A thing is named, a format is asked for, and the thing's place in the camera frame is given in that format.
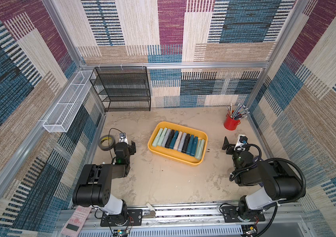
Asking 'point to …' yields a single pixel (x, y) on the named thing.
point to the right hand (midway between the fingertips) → (235, 139)
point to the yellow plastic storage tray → (170, 142)
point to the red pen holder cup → (230, 123)
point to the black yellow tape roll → (106, 148)
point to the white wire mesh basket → (62, 116)
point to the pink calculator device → (75, 222)
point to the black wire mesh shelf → (122, 88)
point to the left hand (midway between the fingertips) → (125, 141)
